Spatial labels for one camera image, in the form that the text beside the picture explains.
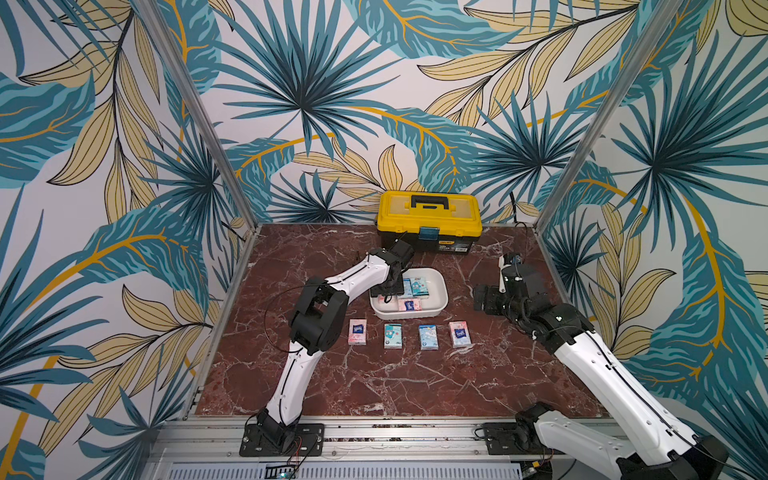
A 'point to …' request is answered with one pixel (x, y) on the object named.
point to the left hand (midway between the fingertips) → (388, 293)
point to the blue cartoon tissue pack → (428, 335)
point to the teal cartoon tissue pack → (393, 338)
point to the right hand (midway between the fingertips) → (491, 290)
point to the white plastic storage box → (432, 305)
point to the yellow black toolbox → (435, 222)
